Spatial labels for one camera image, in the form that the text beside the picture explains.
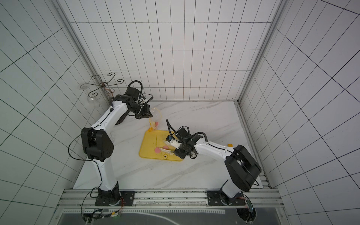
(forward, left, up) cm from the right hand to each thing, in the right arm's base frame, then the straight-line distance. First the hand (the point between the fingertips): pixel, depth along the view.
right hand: (179, 146), depth 88 cm
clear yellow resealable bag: (+16, +18, +6) cm, 24 cm away
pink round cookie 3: (-2, +14, -4) cm, 15 cm away
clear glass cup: (+21, +60, +17) cm, 66 cm away
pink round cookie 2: (0, +9, -3) cm, 10 cm away
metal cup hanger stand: (+26, +49, +27) cm, 62 cm away
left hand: (+13, +19, +13) cm, 26 cm away
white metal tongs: (-4, +2, +12) cm, 12 cm away
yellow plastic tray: (+5, +19, -4) cm, 20 cm away
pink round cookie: (+12, +16, +6) cm, 21 cm away
